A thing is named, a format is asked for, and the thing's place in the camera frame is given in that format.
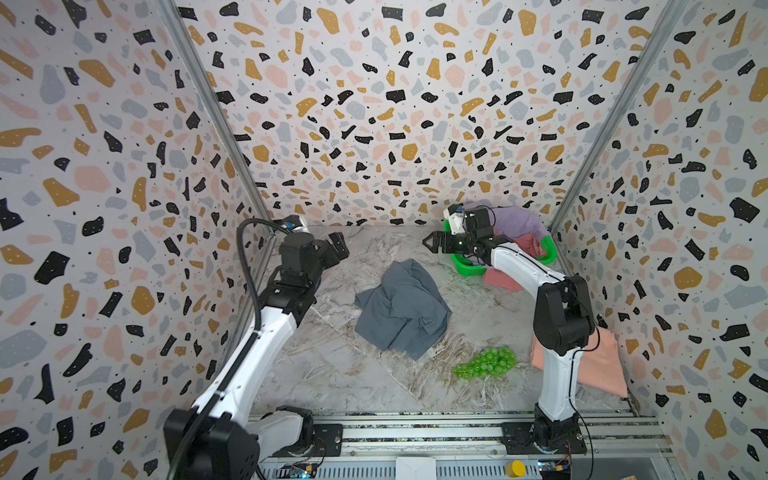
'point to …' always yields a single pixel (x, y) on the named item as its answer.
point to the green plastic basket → (467, 268)
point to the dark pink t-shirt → (530, 243)
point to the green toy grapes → (490, 361)
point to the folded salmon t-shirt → (600, 371)
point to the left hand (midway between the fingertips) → (329, 234)
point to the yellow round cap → (516, 469)
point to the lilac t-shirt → (509, 220)
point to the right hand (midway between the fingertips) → (429, 233)
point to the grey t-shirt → (405, 313)
